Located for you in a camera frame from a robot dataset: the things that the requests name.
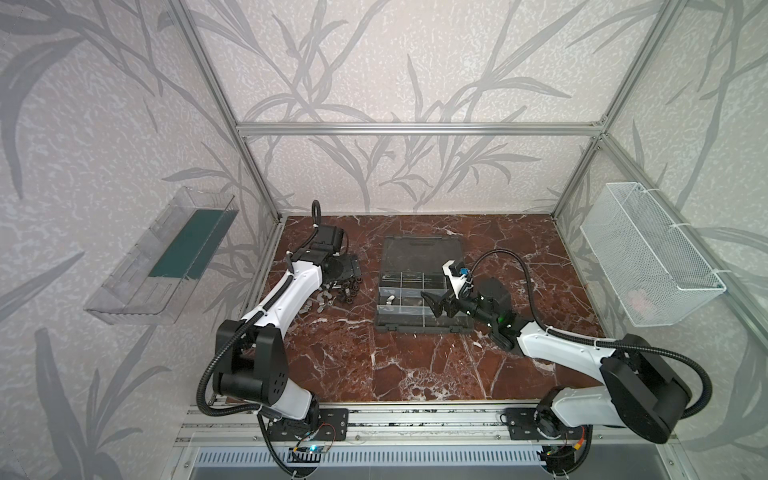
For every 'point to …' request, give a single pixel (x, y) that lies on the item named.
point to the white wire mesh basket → (651, 270)
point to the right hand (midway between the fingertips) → (435, 274)
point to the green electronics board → (306, 454)
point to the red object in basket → (640, 300)
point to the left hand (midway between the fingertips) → (347, 260)
